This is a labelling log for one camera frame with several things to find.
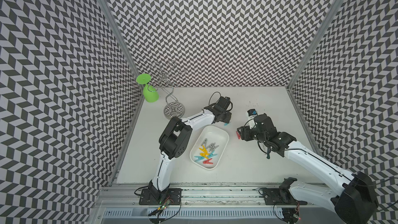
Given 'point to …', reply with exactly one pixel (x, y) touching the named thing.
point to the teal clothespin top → (225, 124)
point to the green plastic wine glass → (150, 92)
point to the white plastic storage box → (208, 144)
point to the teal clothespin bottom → (199, 157)
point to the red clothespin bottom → (207, 162)
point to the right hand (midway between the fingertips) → (243, 131)
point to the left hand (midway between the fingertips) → (226, 117)
